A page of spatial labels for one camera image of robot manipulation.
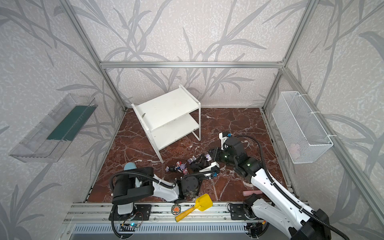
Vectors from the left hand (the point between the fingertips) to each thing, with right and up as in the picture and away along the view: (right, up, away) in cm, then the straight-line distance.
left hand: (205, 150), depth 77 cm
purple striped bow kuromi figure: (+1, -2, -5) cm, 5 cm away
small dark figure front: (-12, -14, +8) cm, 20 cm away
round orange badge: (-15, -30, -2) cm, 33 cm away
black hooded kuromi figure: (-19, -13, +9) cm, 25 cm away
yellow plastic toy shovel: (-1, -26, -2) cm, 26 cm away
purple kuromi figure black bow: (-8, -8, +12) cm, 17 cm away
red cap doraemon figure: (-16, -10, +11) cm, 22 cm away
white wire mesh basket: (+40, +10, -15) cm, 44 cm away
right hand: (+1, +2, -2) cm, 3 cm away
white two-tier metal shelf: (-18, +19, -4) cm, 26 cm away
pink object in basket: (+44, +1, -3) cm, 45 cm away
